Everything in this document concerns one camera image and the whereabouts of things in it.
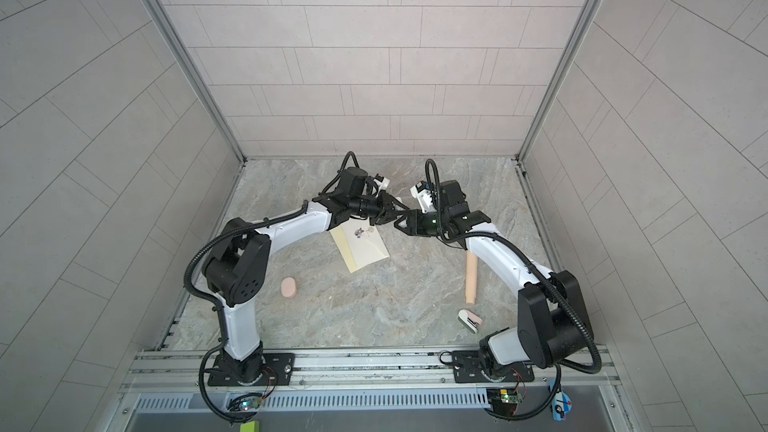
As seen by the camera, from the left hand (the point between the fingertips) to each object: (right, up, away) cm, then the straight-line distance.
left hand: (414, 210), depth 82 cm
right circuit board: (+20, -43, -14) cm, 49 cm away
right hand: (-5, -4, -1) cm, 6 cm away
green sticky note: (-36, -44, -19) cm, 60 cm away
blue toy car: (+32, -42, -16) cm, 55 cm away
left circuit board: (-39, -41, -16) cm, 59 cm away
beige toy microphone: (+16, -19, +3) cm, 26 cm away
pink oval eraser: (-35, -21, 0) cm, 41 cm away
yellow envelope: (-22, -13, +10) cm, 27 cm away
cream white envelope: (-16, -11, +12) cm, 23 cm away
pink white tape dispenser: (+14, -28, -4) cm, 32 cm away
